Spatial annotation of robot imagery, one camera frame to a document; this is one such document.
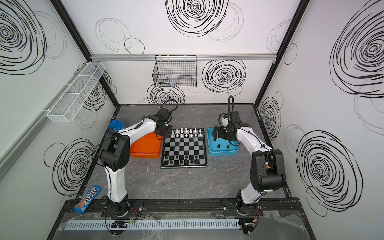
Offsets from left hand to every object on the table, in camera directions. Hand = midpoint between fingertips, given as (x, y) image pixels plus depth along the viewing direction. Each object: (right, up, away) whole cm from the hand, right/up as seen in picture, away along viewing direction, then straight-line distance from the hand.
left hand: (170, 131), depth 98 cm
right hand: (+31, -1, -8) cm, 32 cm away
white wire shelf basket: (-47, +13, -26) cm, 55 cm away
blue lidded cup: (-34, +4, -3) cm, 34 cm away
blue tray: (+34, -10, -2) cm, 35 cm away
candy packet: (-40, -35, -24) cm, 58 cm away
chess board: (+10, -10, -4) cm, 15 cm away
